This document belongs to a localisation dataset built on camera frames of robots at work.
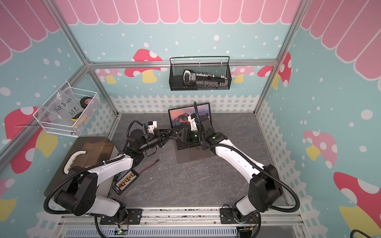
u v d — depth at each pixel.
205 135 0.60
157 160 0.94
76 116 0.67
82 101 0.79
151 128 0.78
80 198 0.43
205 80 0.89
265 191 0.42
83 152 0.74
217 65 0.89
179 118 1.03
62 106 0.67
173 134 0.78
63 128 0.62
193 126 0.71
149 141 0.71
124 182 0.85
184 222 0.74
